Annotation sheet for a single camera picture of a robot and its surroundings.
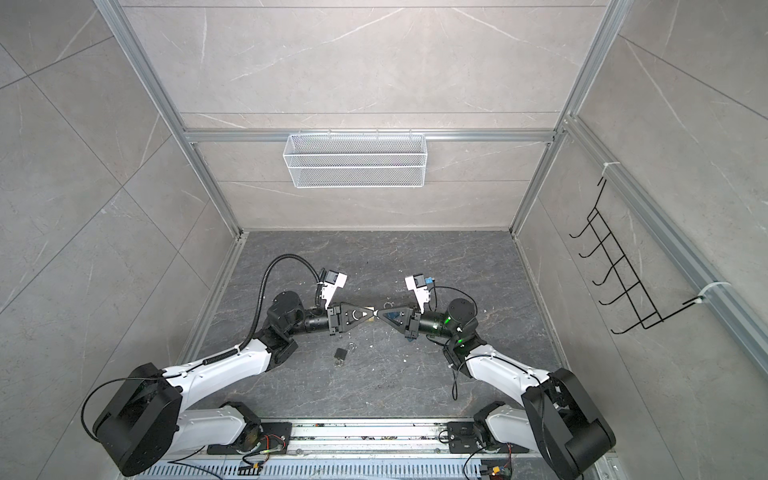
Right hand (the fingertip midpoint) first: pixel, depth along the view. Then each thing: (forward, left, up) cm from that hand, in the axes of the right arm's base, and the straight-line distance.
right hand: (381, 315), depth 70 cm
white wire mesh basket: (+56, +8, +7) cm, 57 cm away
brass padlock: (-1, +2, +1) cm, 3 cm away
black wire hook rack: (-3, -54, +9) cm, 55 cm away
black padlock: (0, +13, -23) cm, 26 cm away
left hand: (0, +2, +3) cm, 3 cm away
